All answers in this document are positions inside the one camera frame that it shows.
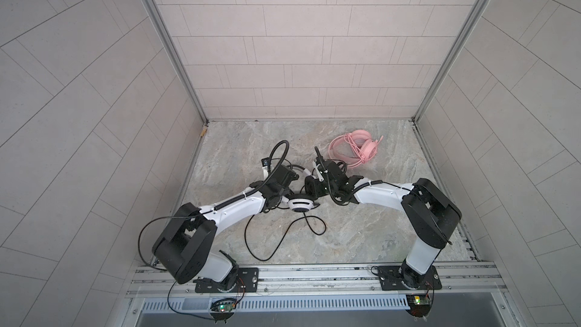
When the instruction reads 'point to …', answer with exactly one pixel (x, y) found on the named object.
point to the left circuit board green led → (223, 305)
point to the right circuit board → (419, 304)
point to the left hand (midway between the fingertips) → (285, 180)
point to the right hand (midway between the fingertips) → (310, 187)
